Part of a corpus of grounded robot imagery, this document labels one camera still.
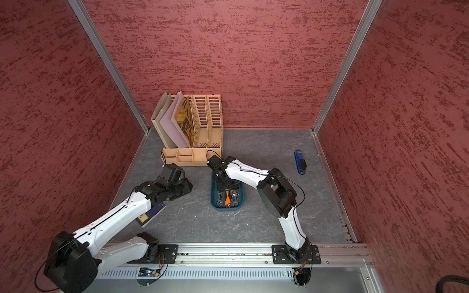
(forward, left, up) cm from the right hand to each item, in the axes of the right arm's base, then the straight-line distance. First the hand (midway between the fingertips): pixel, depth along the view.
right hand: (227, 192), depth 90 cm
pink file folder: (+26, +27, +15) cm, 40 cm away
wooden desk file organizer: (+48, +18, +6) cm, 52 cm away
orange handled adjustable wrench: (-3, 0, -2) cm, 4 cm away
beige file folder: (+23, +32, +20) cm, 44 cm away
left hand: (-2, +17, +7) cm, 19 cm away
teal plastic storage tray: (0, +6, 0) cm, 6 cm away
